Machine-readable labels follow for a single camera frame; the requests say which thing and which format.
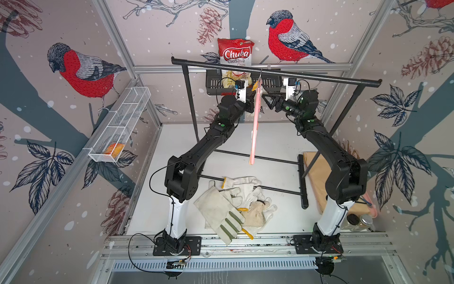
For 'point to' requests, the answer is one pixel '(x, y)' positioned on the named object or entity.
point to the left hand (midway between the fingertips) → (258, 87)
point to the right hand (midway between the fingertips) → (264, 94)
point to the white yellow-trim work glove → (249, 189)
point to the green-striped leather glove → (217, 209)
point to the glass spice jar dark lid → (352, 223)
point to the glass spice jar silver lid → (366, 223)
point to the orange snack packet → (114, 149)
